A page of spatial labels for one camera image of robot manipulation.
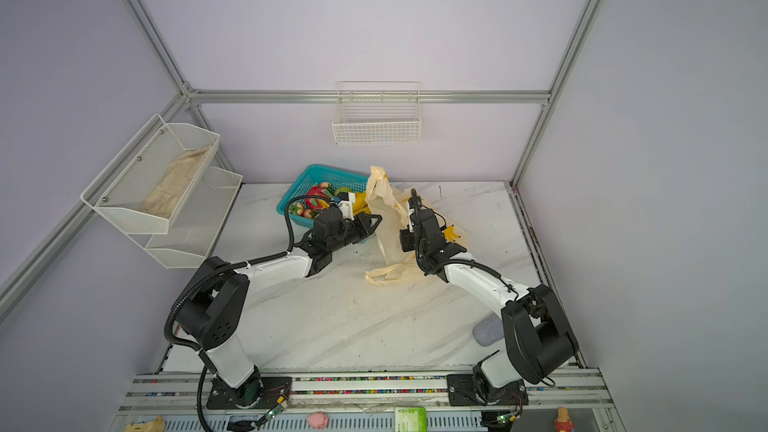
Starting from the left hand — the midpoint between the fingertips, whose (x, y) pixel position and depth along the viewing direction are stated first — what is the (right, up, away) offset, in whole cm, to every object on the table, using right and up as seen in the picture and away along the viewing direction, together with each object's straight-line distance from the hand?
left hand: (383, 218), depth 86 cm
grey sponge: (+29, -31, -6) cm, 43 cm away
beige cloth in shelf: (-56, +5, -11) cm, 57 cm away
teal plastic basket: (-20, +15, +27) cm, 37 cm away
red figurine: (+42, -47, -18) cm, 66 cm away
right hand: (+8, -1, +2) cm, 8 cm away
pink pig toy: (-15, -47, -17) cm, 52 cm away
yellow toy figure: (-52, -47, -19) cm, 73 cm away
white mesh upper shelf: (-62, +8, -10) cm, 64 cm away
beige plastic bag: (+2, +4, +2) cm, 5 cm away
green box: (+7, -46, -18) cm, 50 cm away
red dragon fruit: (-25, +5, +18) cm, 31 cm away
